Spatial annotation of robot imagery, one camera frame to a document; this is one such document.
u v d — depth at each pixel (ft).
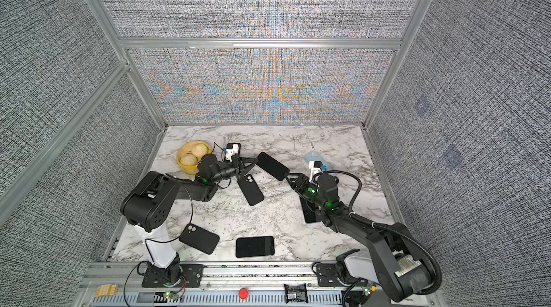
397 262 1.40
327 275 2.39
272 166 2.76
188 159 3.21
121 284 2.36
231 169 2.62
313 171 2.56
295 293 2.25
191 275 2.41
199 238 2.68
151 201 1.65
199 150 3.35
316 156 3.50
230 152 2.81
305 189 2.44
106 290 2.26
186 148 3.47
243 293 2.25
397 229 1.49
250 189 3.12
